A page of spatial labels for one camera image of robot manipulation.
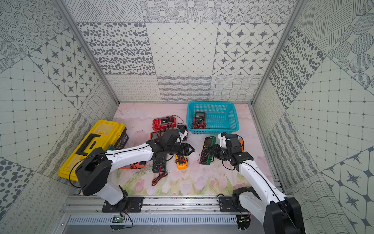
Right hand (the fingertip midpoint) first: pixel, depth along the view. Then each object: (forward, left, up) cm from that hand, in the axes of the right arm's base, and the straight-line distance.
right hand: (209, 152), depth 82 cm
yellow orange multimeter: (-4, +16, -6) cm, 18 cm away
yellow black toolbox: (+6, +61, +8) cm, 62 cm away
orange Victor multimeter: (+13, +36, -5) cm, 39 cm away
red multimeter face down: (+24, +31, -4) cm, 39 cm away
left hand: (+2, +10, +2) cm, 10 cm away
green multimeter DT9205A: (-5, +30, -8) cm, 31 cm away
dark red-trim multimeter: (+29, +5, -7) cm, 30 cm away
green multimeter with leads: (-2, +2, -1) cm, 3 cm away
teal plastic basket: (+34, -12, -9) cm, 37 cm away
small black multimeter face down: (+21, +18, -6) cm, 28 cm away
